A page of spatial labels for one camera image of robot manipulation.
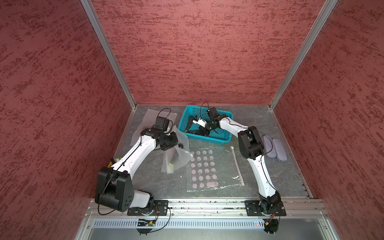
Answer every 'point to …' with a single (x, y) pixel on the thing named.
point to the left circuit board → (145, 222)
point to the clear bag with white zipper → (227, 172)
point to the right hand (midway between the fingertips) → (200, 131)
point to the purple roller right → (280, 150)
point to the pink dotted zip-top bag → (203, 172)
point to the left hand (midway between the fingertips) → (177, 145)
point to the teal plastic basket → (189, 110)
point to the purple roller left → (269, 146)
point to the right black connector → (271, 226)
